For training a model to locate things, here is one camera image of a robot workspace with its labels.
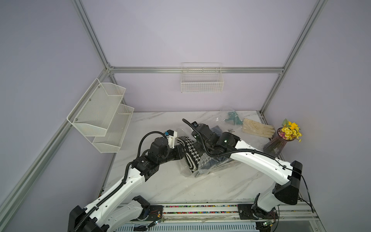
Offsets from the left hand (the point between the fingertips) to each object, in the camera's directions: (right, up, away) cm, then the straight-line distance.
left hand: (187, 150), depth 73 cm
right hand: (+8, +4, +2) cm, 9 cm away
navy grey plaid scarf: (+12, -7, +3) cm, 14 cm away
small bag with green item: (+36, +19, +37) cm, 55 cm away
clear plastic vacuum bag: (+6, -10, -4) cm, 13 cm away
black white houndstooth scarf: (+3, -3, -2) cm, 5 cm away
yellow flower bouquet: (+57, +10, +5) cm, 58 cm away
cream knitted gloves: (+48, +12, +35) cm, 61 cm away
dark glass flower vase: (+54, 0, +15) cm, 56 cm away
